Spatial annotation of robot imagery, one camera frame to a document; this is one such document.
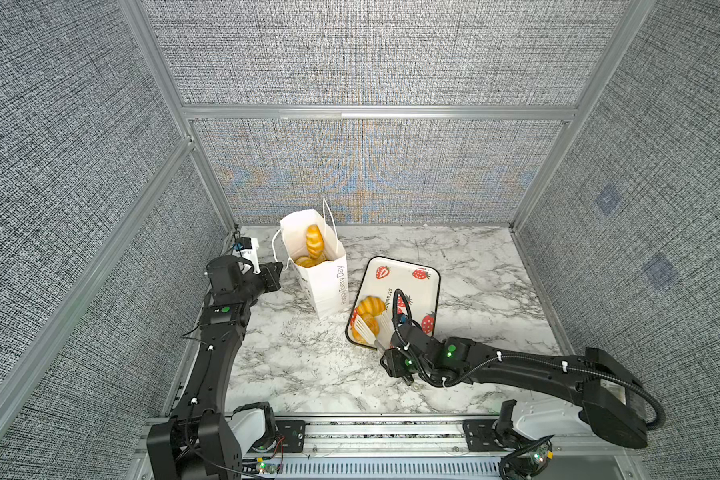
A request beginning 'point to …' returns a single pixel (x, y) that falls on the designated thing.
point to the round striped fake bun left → (371, 305)
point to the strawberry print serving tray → (381, 278)
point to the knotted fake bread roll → (372, 324)
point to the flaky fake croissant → (307, 262)
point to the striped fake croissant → (315, 242)
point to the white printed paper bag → (326, 286)
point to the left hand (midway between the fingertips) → (281, 264)
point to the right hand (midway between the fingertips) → (385, 361)
